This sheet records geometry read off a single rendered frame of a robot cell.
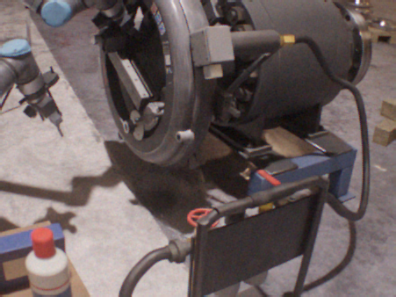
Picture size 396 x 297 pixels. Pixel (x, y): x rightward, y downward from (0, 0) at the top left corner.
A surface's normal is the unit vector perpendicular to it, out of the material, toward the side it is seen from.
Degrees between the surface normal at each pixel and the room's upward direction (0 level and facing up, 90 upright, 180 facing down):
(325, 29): 57
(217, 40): 67
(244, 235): 90
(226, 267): 90
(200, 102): 93
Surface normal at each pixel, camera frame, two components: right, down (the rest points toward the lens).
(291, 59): 0.51, 0.23
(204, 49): -0.85, 0.19
